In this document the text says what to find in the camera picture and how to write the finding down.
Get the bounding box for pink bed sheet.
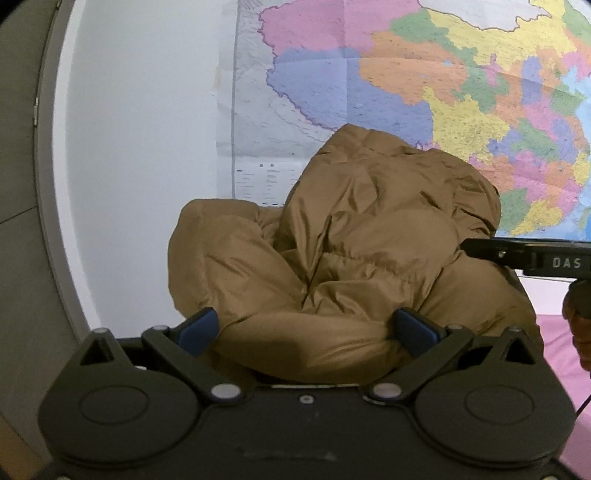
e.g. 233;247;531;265
517;274;591;416

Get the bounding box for person's right hand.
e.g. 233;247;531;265
562;280;591;372

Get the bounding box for colourful wall map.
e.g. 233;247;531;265
216;1;590;240

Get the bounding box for brown puffer jacket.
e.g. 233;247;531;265
168;125;543;383

